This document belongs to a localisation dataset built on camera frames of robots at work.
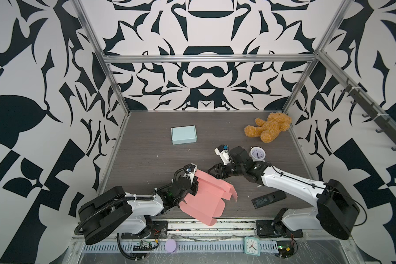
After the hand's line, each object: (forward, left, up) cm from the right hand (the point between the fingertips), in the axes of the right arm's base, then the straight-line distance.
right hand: (211, 169), depth 79 cm
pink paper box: (-12, +2, -9) cm, 15 cm away
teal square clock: (-29, -15, -11) cm, 35 cm away
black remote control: (-10, -27, -12) cm, 31 cm away
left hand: (+1, +6, -6) cm, 8 cm away
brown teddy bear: (+25, -35, -3) cm, 43 cm away
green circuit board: (-30, -30, -14) cm, 45 cm away
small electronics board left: (-28, +30, -14) cm, 44 cm away
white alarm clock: (+14, -28, -11) cm, 33 cm away
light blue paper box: (+27, +15, -7) cm, 32 cm away
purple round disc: (-29, +17, -3) cm, 34 cm away
